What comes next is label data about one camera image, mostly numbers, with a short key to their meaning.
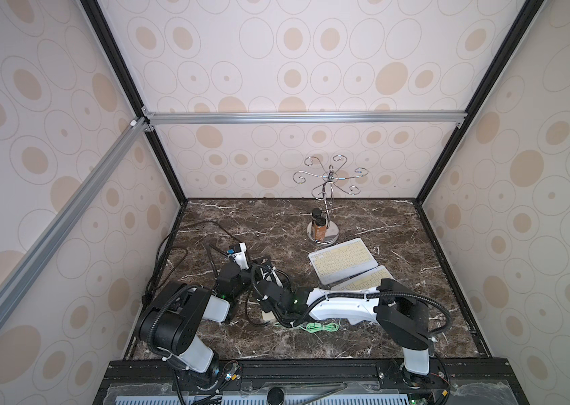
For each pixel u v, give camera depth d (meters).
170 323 0.45
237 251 0.80
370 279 0.95
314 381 0.73
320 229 0.98
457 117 0.92
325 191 0.92
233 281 0.70
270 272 0.72
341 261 0.99
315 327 0.81
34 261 0.51
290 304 0.62
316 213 1.00
